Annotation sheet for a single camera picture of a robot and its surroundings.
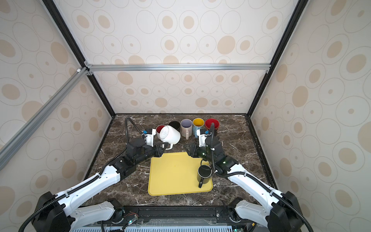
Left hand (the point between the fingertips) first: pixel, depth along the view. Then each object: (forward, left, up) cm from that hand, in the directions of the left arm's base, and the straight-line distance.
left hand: (171, 143), depth 74 cm
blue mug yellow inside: (+27, -16, -17) cm, 35 cm away
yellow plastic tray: (-6, 0, -25) cm, 26 cm away
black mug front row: (-10, -18, -15) cm, 25 cm away
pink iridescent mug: (+22, -7, -15) cm, 28 cm away
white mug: (+4, +1, +2) cm, 5 cm away
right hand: (0, -8, -2) cm, 8 cm away
